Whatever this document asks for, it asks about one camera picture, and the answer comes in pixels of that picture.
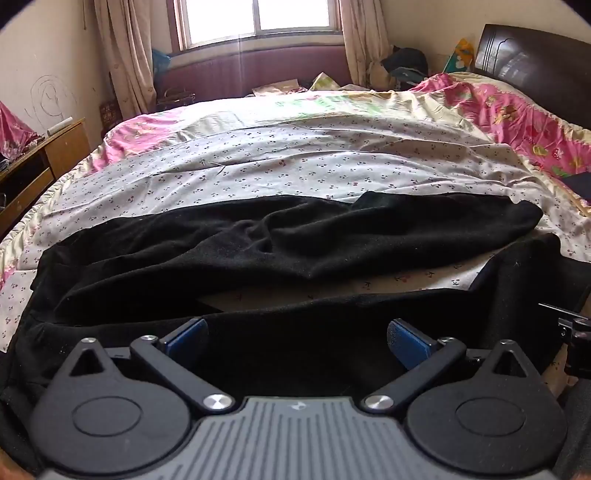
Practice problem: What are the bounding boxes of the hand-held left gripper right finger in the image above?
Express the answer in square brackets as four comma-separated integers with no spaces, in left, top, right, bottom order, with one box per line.
[361,318,539,414]

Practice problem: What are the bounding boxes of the white paper roll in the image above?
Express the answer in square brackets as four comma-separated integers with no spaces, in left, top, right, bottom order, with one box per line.
[45,117,74,137]

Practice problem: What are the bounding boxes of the colourful printed bag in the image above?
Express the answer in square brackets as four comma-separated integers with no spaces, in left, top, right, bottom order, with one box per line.
[443,39,475,73]

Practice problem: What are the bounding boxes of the dark square cloth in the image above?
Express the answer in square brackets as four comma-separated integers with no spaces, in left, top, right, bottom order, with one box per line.
[564,173,591,200]

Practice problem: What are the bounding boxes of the pink patterned cloth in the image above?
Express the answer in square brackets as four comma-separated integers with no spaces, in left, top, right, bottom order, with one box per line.
[0,102,40,160]

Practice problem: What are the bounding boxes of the window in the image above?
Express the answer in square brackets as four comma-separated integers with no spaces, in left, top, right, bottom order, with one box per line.
[173,0,345,51]

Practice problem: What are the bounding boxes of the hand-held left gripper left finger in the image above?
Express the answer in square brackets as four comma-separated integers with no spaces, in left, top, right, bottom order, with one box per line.
[60,318,235,414]

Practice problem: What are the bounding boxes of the dark clothes pile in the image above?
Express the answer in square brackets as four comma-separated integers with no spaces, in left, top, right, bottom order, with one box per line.
[369,46,430,90]

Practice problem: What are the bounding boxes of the yellow patterned cloth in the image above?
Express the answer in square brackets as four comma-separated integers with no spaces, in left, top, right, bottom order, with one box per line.
[308,71,341,92]

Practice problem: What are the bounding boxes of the black pants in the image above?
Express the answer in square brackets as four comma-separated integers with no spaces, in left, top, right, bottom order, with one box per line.
[0,193,571,472]

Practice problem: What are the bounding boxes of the cherry print bed sheet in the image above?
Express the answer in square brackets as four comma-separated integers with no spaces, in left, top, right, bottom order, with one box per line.
[0,99,591,352]

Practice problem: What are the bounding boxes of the dark wooden headboard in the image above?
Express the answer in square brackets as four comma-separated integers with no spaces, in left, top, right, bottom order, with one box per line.
[475,24,591,127]

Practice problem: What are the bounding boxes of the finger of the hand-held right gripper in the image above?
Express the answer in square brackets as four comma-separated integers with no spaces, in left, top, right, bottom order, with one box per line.
[538,302,591,376]

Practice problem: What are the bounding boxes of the wooden side cabinet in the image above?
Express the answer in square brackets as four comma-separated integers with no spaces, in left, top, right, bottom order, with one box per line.
[0,117,90,236]

